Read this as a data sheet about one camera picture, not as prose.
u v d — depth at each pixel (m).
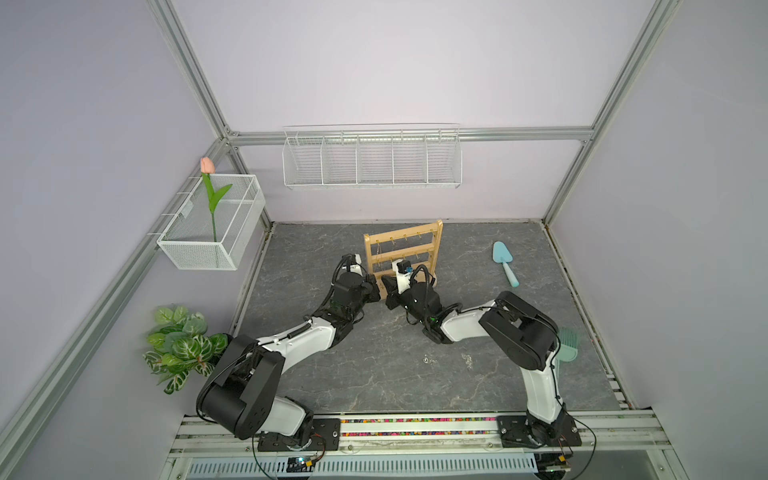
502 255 1.09
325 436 0.74
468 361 0.86
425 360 0.85
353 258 0.79
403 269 0.79
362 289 0.70
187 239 0.74
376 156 0.99
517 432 0.74
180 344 0.61
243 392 0.43
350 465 0.71
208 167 0.79
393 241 0.81
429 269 0.98
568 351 0.87
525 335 0.53
